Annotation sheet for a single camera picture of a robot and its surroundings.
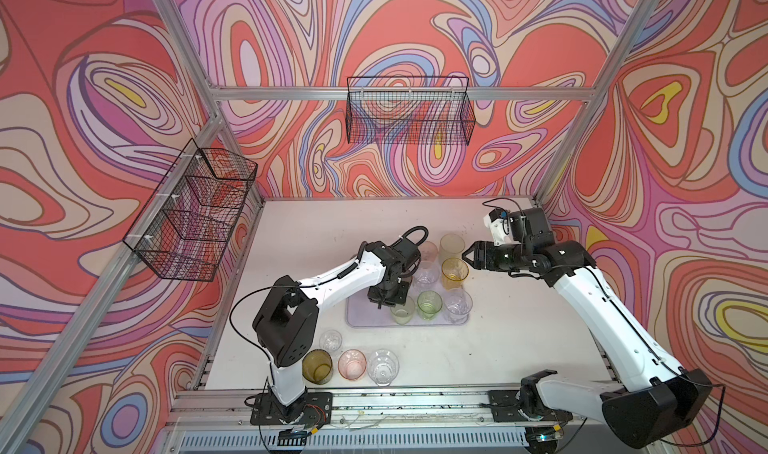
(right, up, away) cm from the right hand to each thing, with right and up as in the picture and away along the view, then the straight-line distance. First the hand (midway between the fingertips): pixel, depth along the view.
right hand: (475, 263), depth 76 cm
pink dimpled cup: (-8, +1, +24) cm, 25 cm away
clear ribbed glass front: (-24, -29, +5) cm, 38 cm away
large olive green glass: (-41, -28, +3) cm, 50 cm away
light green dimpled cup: (-18, -17, +13) cm, 28 cm away
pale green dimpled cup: (-2, +3, +18) cm, 18 cm away
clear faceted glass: (-1, -15, +15) cm, 21 cm away
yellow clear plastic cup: (-1, -5, +20) cm, 21 cm away
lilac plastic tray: (-30, -16, +11) cm, 36 cm away
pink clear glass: (-32, -28, +4) cm, 43 cm away
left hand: (-19, -12, +8) cm, 24 cm away
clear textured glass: (-10, -6, +18) cm, 21 cm away
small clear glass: (-38, -23, +7) cm, 45 cm away
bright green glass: (-10, -14, +14) cm, 22 cm away
